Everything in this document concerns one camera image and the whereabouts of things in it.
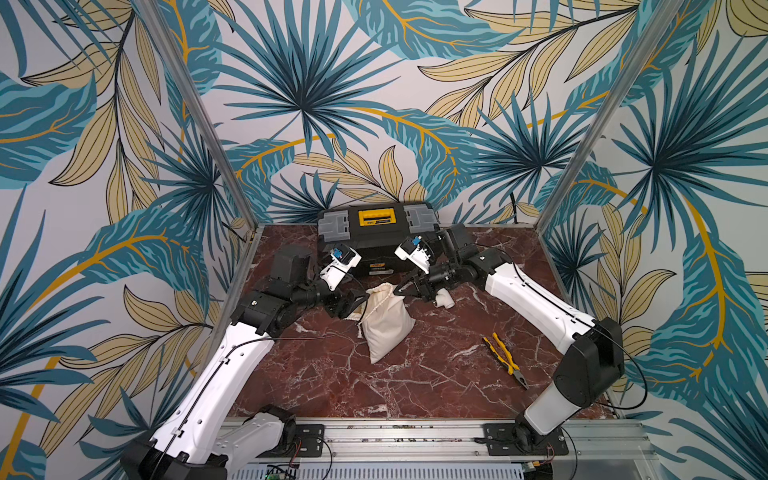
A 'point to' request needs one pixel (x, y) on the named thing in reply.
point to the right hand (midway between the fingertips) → (379, 308)
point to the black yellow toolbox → (374, 231)
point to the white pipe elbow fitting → (443, 298)
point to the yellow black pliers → (510, 364)
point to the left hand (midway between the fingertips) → (355, 290)
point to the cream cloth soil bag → (384, 319)
